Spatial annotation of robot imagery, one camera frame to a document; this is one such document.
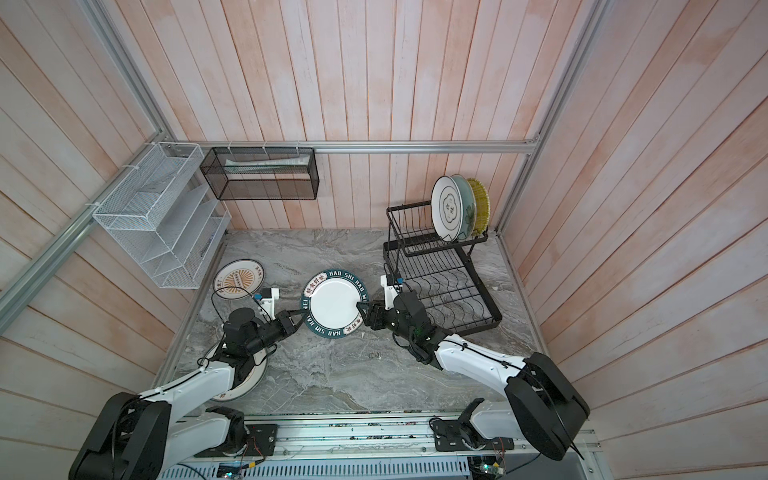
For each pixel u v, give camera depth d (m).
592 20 0.70
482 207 0.81
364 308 0.79
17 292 0.52
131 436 0.44
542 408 0.42
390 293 0.74
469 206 0.82
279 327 0.75
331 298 0.85
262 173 1.04
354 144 0.97
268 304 0.78
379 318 0.72
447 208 0.88
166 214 0.73
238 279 1.05
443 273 1.04
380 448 0.73
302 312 0.82
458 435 0.66
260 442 0.73
